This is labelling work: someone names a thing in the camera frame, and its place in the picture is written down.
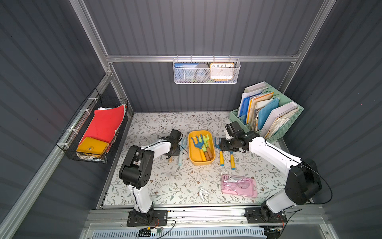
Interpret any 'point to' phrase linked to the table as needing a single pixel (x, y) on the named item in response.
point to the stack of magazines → (255, 108)
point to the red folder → (103, 124)
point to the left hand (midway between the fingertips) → (170, 150)
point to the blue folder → (244, 108)
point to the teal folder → (265, 111)
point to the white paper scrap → (201, 191)
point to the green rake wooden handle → (170, 160)
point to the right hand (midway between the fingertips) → (225, 144)
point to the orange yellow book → (251, 107)
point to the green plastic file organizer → (279, 124)
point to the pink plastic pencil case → (240, 185)
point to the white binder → (275, 113)
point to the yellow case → (92, 146)
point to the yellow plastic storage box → (194, 154)
